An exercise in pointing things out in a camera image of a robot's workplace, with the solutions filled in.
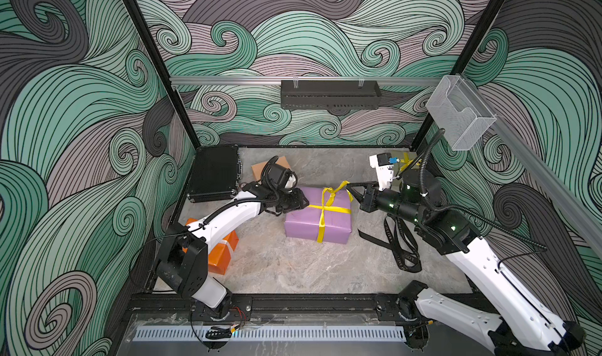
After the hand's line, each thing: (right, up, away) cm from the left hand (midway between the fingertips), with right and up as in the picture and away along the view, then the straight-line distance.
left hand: (306, 201), depth 81 cm
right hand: (+10, +7, -19) cm, 22 cm away
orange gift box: (-29, -17, -7) cm, 34 cm away
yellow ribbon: (+8, +1, +4) cm, 9 cm away
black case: (-40, +9, +23) cm, 47 cm away
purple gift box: (+7, -6, -1) cm, 9 cm away
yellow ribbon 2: (+48, +15, +26) cm, 57 cm away
